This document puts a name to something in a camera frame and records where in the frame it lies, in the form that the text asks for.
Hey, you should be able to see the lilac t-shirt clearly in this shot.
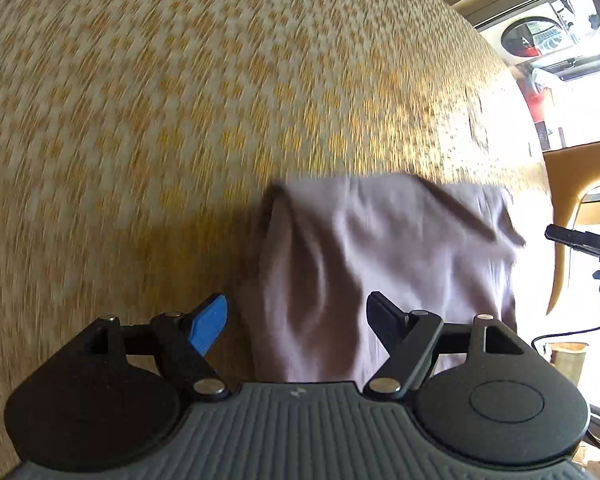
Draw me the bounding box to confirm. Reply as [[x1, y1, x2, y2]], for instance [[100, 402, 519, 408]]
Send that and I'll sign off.
[[238, 174, 524, 384]]

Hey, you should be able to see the yellow wooden chair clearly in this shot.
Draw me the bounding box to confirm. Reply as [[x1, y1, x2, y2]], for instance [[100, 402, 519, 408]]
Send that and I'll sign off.
[[542, 138, 600, 316]]

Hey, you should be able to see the washing machine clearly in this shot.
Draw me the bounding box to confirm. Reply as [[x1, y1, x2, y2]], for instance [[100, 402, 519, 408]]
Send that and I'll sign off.
[[495, 15, 582, 67]]

